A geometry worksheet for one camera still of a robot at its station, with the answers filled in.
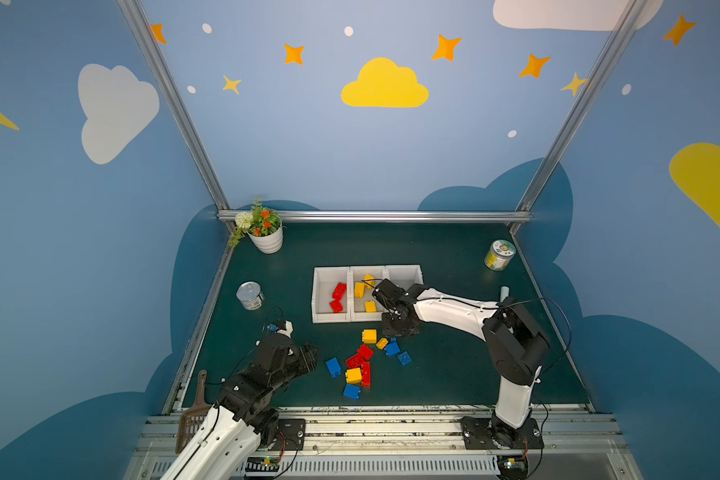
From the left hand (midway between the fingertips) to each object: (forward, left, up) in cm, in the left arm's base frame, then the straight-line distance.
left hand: (313, 350), depth 80 cm
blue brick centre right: (+4, -22, -7) cm, 24 cm away
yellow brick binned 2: (+17, -16, -5) cm, 24 cm away
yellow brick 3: (-5, -11, -7) cm, 14 cm away
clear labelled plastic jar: (+36, -62, -1) cm, 71 cm away
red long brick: (+23, -5, -7) cm, 25 cm away
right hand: (+9, -23, -6) cm, 25 cm away
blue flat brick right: (+1, -26, -7) cm, 27 cm away
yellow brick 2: (+8, -16, -7) cm, 19 cm away
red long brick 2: (-4, -15, -6) cm, 16 cm away
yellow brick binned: (+27, -15, -4) cm, 31 cm away
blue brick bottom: (-8, -11, -7) cm, 16 cm away
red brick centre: (+2, -14, -7) cm, 16 cm away
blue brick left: (-2, -6, -6) cm, 9 cm away
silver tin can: (+19, +23, -3) cm, 30 cm away
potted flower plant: (+42, +22, +5) cm, 48 cm away
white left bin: (+22, -3, -7) cm, 23 cm away
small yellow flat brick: (+5, -19, -7) cm, 21 cm away
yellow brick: (+23, -12, -5) cm, 26 cm away
